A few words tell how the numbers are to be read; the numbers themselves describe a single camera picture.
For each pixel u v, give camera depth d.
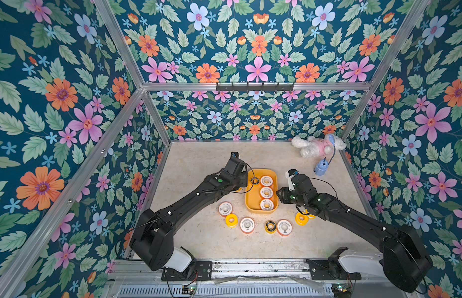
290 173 0.77
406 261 0.40
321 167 0.99
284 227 0.84
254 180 0.99
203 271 0.73
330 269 0.67
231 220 0.86
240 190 0.72
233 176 0.63
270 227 0.85
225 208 0.90
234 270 0.75
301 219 0.86
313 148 1.04
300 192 0.66
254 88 0.93
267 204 0.91
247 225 0.85
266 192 0.95
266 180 0.99
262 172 1.00
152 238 0.42
